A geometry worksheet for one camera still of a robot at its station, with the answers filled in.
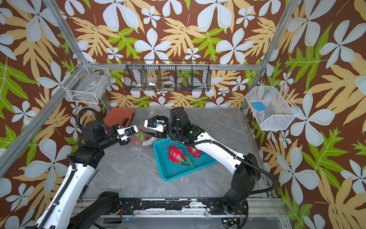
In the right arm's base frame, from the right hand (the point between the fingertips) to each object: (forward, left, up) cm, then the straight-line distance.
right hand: (147, 123), depth 68 cm
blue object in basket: (+19, -64, -7) cm, 67 cm away
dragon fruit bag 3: (-2, -25, -27) cm, 37 cm away
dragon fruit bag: (-1, +7, -11) cm, 14 cm away
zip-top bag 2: (+40, +18, -36) cm, 57 cm away
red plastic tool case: (+29, +29, -27) cm, 49 cm away
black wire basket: (+44, -21, -1) cm, 49 cm away
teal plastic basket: (-11, -9, -33) cm, 36 cm away
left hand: (+1, +7, -1) cm, 7 cm away
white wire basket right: (+15, -71, -6) cm, 73 cm away
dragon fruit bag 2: (-5, -13, -25) cm, 28 cm away
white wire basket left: (+31, +42, +2) cm, 52 cm away
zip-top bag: (-1, +4, -19) cm, 19 cm away
